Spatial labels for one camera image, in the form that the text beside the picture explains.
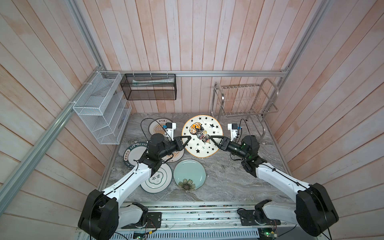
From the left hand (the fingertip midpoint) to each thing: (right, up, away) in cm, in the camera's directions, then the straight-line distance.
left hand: (191, 140), depth 74 cm
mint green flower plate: (-1, -22, +14) cm, 26 cm away
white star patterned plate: (+5, +7, +2) cm, 8 cm away
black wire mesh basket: (-29, +36, +30) cm, 55 cm away
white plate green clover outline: (-18, -25, +12) cm, 33 cm away
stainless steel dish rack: (+43, +28, +40) cm, 65 cm away
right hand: (+10, +1, +1) cm, 10 cm away
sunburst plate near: (-11, -12, +22) cm, 27 cm away
